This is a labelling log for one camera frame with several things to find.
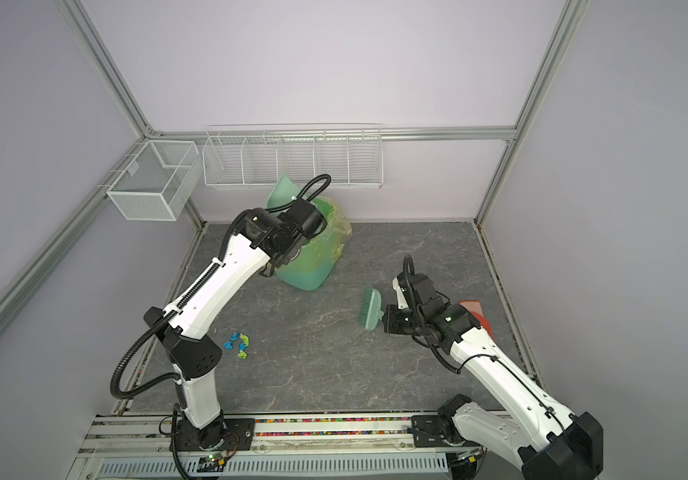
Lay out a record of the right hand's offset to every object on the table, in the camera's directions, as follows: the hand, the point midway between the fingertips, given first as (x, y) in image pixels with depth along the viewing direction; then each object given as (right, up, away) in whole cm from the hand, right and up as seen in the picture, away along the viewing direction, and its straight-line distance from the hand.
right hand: (385, 320), depth 77 cm
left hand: (-29, +20, -3) cm, 36 cm away
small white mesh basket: (-74, +41, +23) cm, 88 cm away
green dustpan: (-27, +34, +2) cm, 44 cm away
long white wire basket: (-21, +50, +23) cm, 59 cm away
